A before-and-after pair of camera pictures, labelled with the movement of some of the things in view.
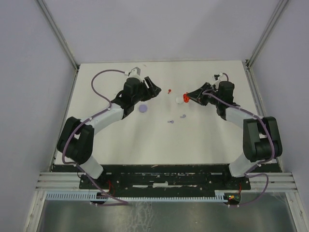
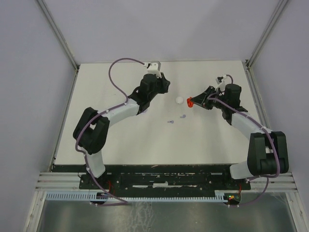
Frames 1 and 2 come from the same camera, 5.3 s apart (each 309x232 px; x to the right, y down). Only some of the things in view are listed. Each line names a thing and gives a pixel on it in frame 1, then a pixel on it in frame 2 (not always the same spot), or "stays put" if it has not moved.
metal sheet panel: [272, 212] stays put
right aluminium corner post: [282, 6] stays put
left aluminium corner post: [59, 34] stays put
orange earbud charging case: [186, 98] → [190, 103]
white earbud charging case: [179, 100] stays put
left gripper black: [151, 92] → [165, 83]
